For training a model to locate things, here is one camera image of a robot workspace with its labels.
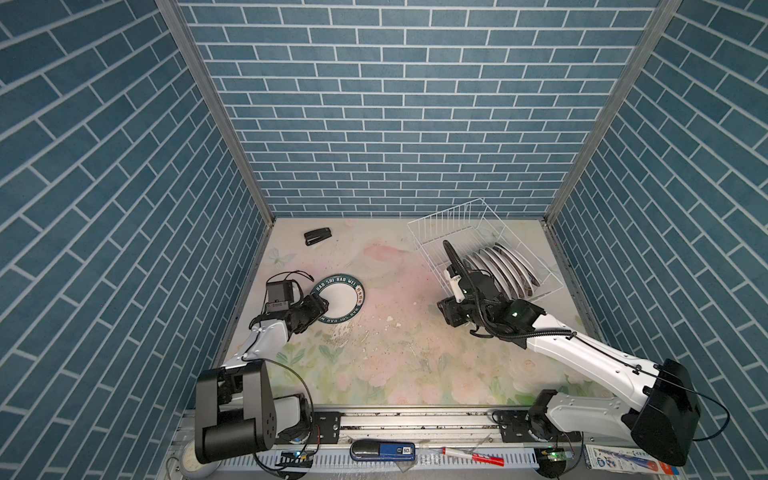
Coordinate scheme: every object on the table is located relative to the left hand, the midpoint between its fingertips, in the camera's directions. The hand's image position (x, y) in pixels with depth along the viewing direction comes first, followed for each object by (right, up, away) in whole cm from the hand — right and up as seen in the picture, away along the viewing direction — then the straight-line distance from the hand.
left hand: (322, 305), depth 90 cm
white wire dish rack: (+52, +26, +26) cm, 63 cm away
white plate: (+6, +1, +7) cm, 9 cm away
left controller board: (-2, -34, -18) cm, 39 cm away
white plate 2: (+46, +12, -4) cm, 48 cm away
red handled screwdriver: (+41, -32, -21) cm, 56 cm away
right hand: (+35, +4, -10) cm, 37 cm away
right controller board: (+61, -33, -18) cm, 72 cm away
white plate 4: (+61, +5, -4) cm, 61 cm away
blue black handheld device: (+17, -28, -23) cm, 40 cm away
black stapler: (-9, +22, +23) cm, 33 cm away
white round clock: (-23, -31, -25) cm, 45 cm away
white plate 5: (+63, +9, -2) cm, 64 cm away
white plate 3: (+54, +11, -5) cm, 55 cm away
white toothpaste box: (+76, -32, -22) cm, 85 cm away
